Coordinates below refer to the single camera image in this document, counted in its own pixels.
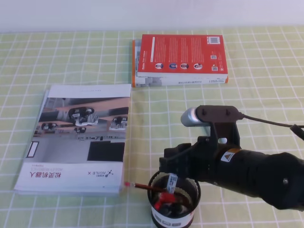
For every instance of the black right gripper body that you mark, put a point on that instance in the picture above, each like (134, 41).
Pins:
(195, 161)

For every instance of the white black whiteboard marker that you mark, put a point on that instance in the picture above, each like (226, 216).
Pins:
(171, 184)

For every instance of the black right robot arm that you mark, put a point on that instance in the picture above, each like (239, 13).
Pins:
(278, 179)

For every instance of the black mesh pen holder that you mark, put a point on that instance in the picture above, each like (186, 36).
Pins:
(181, 213)

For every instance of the red clip pen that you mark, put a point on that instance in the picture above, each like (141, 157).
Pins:
(163, 198)

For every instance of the red pencil with eraser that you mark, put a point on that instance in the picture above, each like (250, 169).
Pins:
(144, 187)

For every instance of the orange spine bottom book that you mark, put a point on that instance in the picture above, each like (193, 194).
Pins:
(162, 81)

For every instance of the red cover book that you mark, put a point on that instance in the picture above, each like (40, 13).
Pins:
(197, 56)

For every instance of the white robot brochure stack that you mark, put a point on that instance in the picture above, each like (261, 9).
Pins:
(78, 143)

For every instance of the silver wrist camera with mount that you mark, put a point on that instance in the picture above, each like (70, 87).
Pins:
(222, 121)

